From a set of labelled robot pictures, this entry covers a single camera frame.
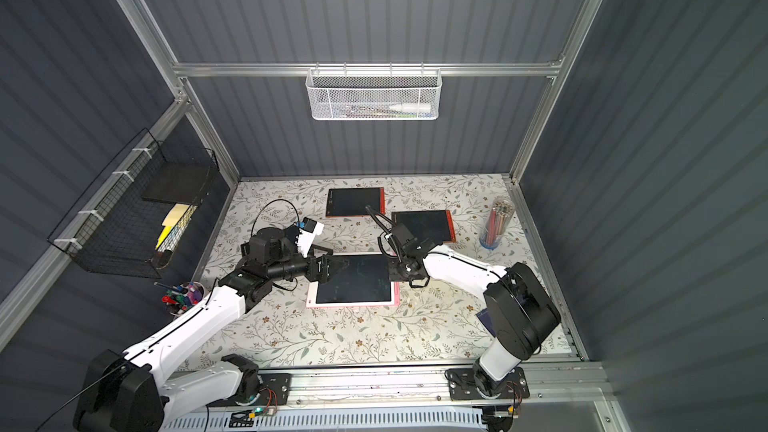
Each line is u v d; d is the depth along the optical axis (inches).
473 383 26.3
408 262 25.4
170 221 28.7
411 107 35.9
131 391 15.5
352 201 44.5
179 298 29.7
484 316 33.5
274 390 28.7
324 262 26.8
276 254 25.1
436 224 41.2
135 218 28.8
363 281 37.1
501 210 34.2
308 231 27.5
